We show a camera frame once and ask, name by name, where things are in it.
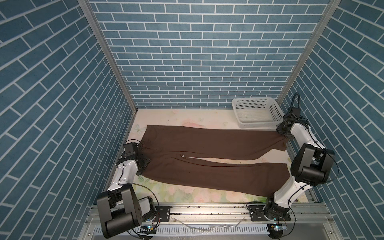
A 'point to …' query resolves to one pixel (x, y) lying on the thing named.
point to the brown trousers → (225, 160)
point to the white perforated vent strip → (213, 230)
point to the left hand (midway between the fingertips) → (146, 161)
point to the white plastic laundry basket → (258, 112)
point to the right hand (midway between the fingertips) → (285, 129)
